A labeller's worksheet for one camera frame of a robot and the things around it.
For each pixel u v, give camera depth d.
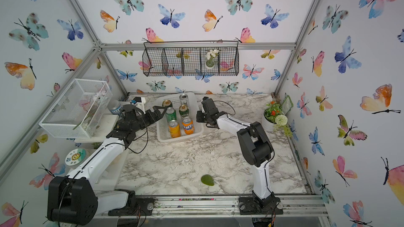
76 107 0.73
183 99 0.99
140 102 0.74
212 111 0.77
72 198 0.39
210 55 0.89
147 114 0.71
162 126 0.95
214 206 0.74
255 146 0.52
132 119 0.64
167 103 1.00
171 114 0.96
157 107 0.74
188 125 0.91
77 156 0.65
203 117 0.84
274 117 0.89
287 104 1.08
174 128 0.91
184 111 0.98
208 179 0.81
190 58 0.98
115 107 0.84
